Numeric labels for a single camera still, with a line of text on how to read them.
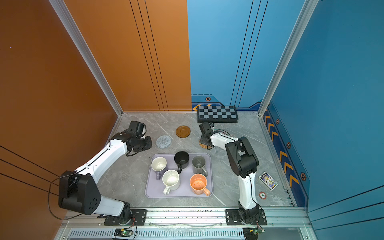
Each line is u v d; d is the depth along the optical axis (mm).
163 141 1023
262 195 808
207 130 810
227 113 1157
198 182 832
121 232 708
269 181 832
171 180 846
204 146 994
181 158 868
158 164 889
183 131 1081
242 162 535
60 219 444
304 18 727
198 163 866
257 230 696
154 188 835
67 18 725
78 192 418
